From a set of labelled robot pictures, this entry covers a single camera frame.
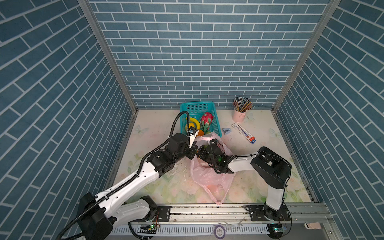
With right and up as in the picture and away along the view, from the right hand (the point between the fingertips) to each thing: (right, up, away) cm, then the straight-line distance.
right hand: (195, 150), depth 92 cm
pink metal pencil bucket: (+31, +22, +16) cm, 41 cm away
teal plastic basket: (0, +28, +24) cm, 37 cm away
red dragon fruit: (+8, +19, +13) cm, 25 cm away
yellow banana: (-4, +20, +18) cm, 27 cm away
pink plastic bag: (+11, -14, -16) cm, 24 cm away
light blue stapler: (+22, +12, +16) cm, 30 cm away
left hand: (+1, +7, -16) cm, 18 cm away
